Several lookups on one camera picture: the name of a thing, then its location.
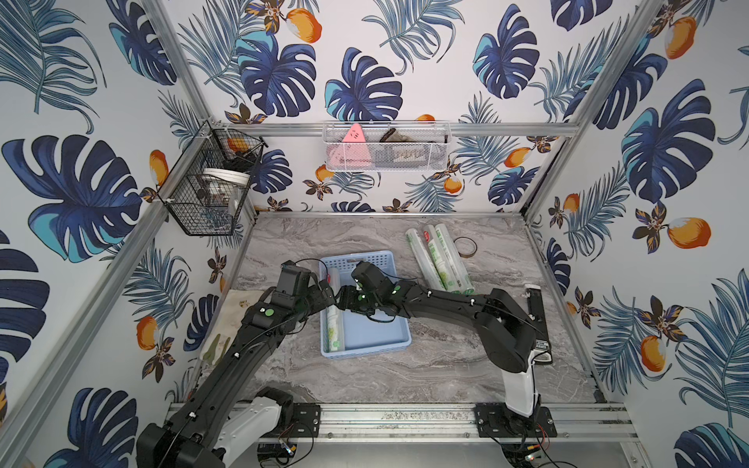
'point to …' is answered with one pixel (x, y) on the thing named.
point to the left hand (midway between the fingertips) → (321, 291)
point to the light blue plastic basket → (361, 334)
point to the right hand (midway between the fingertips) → (339, 301)
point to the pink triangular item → (351, 153)
